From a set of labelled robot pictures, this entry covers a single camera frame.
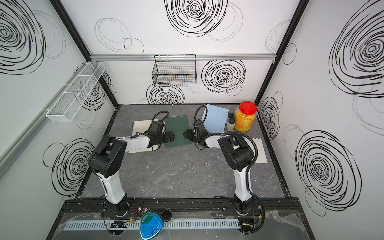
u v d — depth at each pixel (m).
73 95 0.71
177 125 1.10
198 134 0.79
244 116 0.96
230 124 0.99
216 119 1.14
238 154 0.53
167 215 0.64
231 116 1.01
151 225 0.61
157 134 0.79
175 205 0.76
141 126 1.05
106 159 0.51
